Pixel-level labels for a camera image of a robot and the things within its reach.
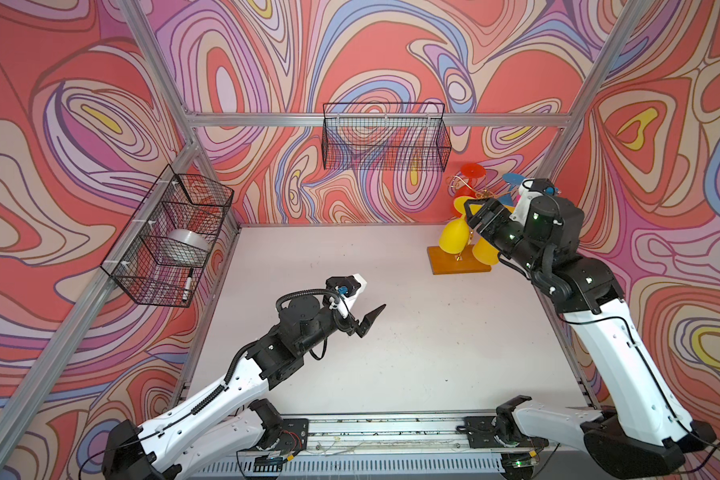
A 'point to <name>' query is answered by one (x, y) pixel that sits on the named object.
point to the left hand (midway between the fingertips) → (371, 290)
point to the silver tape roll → (186, 247)
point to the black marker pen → (188, 285)
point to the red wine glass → (471, 171)
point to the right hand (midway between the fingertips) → (473, 217)
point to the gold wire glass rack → (460, 177)
